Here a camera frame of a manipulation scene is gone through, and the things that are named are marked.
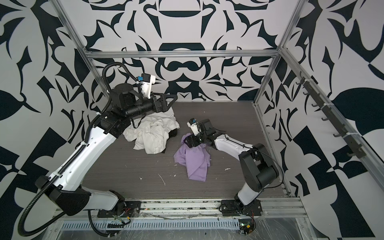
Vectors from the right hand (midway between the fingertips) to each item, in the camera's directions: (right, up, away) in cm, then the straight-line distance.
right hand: (190, 136), depth 90 cm
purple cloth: (+4, -12, -6) cm, 14 cm away
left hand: (-7, +22, -28) cm, 36 cm away
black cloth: (-12, +1, +8) cm, 15 cm away
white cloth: (-24, +3, +3) cm, 24 cm away
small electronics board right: (+26, -40, -18) cm, 51 cm away
